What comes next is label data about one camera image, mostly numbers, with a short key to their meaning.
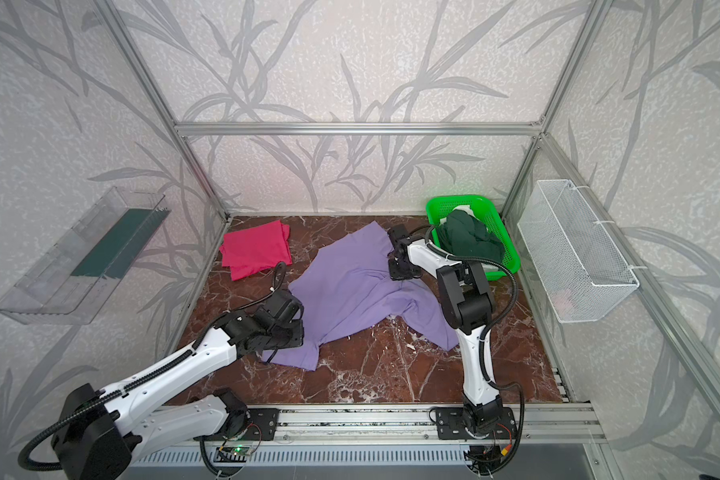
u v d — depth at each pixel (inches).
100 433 14.9
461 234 39.8
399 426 29.7
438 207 45.4
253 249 42.7
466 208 43.9
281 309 24.4
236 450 27.8
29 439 14.7
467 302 22.3
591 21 28.4
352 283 39.3
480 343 23.1
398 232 33.3
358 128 71.8
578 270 24.4
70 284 24.9
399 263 35.0
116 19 28.3
